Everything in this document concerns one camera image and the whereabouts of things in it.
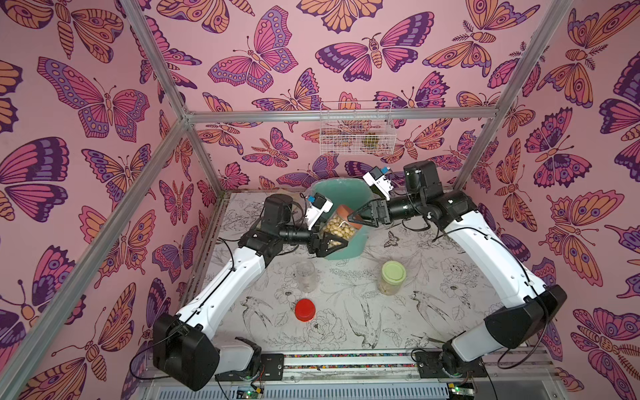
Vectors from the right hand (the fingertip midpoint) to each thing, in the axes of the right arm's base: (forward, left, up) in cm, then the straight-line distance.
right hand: (356, 214), depth 66 cm
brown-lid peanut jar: (-1, +5, -3) cm, 6 cm away
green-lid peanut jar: (-5, -13, -24) cm, 28 cm away
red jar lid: (-13, +15, -35) cm, 40 cm away
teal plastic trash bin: (+23, +1, -15) cm, 28 cm away
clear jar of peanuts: (0, +16, -36) cm, 39 cm away
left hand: (-3, +4, -6) cm, 7 cm away
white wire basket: (+45, -3, -2) cm, 45 cm away
